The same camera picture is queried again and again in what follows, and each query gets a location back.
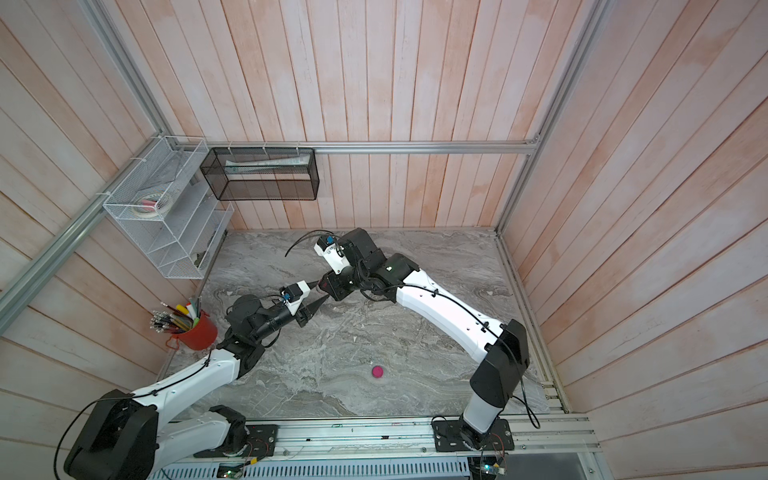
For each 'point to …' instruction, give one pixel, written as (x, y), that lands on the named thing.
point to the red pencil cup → (201, 337)
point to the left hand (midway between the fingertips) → (323, 290)
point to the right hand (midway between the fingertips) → (323, 282)
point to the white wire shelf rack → (176, 224)
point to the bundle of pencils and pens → (178, 319)
